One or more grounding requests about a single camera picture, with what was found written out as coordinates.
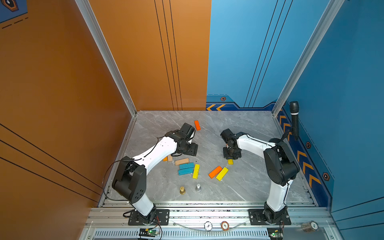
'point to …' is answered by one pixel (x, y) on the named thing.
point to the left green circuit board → (152, 232)
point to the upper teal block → (186, 165)
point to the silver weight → (198, 188)
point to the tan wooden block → (181, 161)
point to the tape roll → (310, 226)
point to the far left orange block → (197, 125)
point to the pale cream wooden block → (169, 158)
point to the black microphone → (294, 108)
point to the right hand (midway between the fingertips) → (228, 157)
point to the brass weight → (182, 191)
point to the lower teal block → (183, 171)
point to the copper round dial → (224, 225)
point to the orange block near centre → (215, 172)
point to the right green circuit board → (276, 235)
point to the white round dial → (208, 226)
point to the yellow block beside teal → (196, 171)
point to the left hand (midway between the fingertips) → (193, 149)
